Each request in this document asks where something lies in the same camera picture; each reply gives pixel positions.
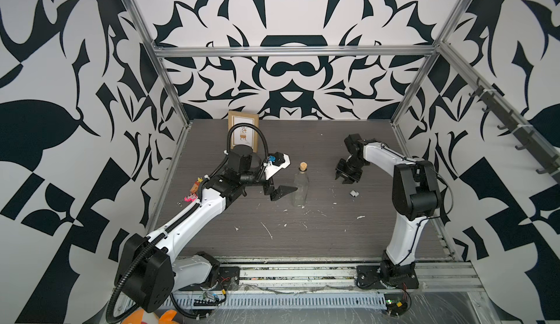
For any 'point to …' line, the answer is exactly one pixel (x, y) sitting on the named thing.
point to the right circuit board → (396, 303)
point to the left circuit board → (210, 300)
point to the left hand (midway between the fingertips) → (289, 170)
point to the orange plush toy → (141, 317)
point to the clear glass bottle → (300, 197)
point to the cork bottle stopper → (302, 166)
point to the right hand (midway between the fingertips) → (336, 174)
